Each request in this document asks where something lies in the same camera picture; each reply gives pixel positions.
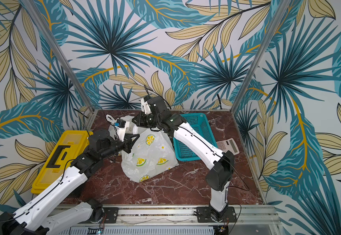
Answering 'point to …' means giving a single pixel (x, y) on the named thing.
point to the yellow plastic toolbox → (71, 145)
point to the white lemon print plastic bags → (152, 152)
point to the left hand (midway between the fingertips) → (138, 137)
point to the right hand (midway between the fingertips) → (132, 119)
